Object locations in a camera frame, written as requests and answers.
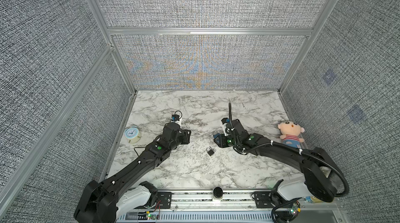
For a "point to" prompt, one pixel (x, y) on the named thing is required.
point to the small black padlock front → (210, 152)
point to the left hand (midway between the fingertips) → (189, 132)
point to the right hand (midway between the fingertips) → (215, 139)
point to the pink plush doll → (291, 131)
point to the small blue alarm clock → (133, 134)
